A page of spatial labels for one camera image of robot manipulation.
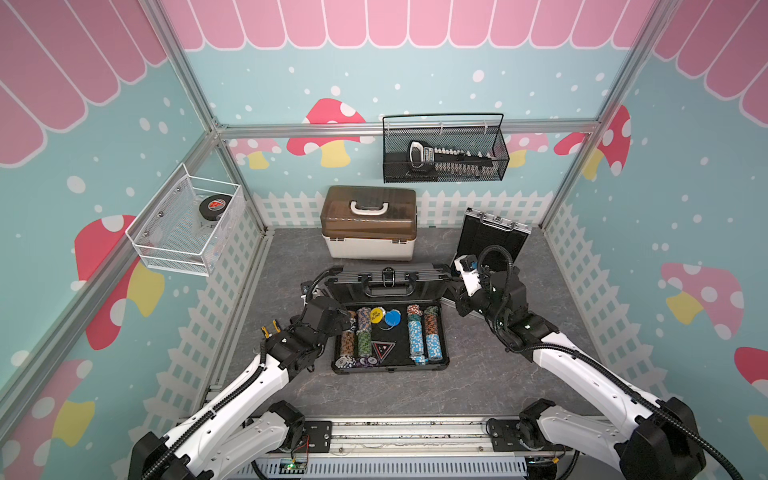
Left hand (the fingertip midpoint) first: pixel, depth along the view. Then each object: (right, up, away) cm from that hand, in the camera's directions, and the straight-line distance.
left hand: (328, 317), depth 81 cm
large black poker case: (+19, -3, +11) cm, 22 cm away
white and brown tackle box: (+9, +27, +13) cm, 32 cm away
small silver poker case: (+45, +25, +12) cm, 53 cm away
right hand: (+33, +10, -2) cm, 34 cm away
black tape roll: (-31, +30, -2) cm, 43 cm away
